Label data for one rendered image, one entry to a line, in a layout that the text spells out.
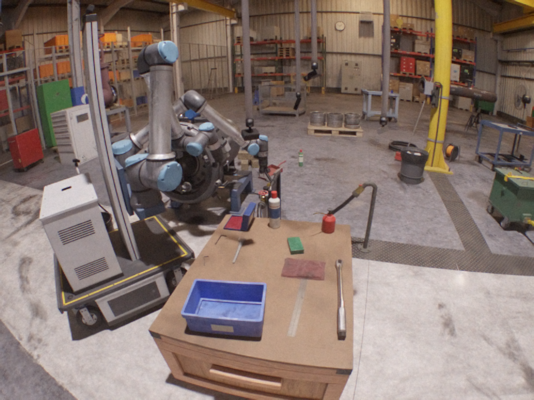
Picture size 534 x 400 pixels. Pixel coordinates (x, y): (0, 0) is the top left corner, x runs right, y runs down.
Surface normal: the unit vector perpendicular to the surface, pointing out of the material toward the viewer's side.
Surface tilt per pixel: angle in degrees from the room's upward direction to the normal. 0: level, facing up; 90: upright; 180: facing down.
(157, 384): 0
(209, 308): 0
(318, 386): 90
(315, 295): 0
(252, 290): 90
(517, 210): 90
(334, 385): 90
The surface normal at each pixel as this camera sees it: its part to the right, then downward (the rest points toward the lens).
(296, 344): -0.03, -0.90
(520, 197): -0.15, 0.46
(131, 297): 0.64, 0.33
